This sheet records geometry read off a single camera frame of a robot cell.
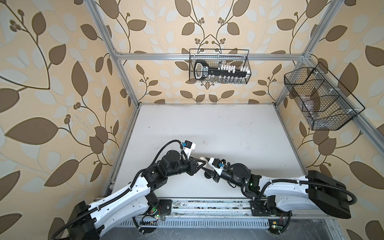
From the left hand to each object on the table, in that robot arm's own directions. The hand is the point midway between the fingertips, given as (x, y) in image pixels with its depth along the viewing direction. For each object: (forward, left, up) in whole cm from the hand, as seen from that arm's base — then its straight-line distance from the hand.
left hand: (205, 163), depth 70 cm
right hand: (+1, 0, -3) cm, 3 cm away
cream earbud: (+22, 0, -19) cm, 29 cm away
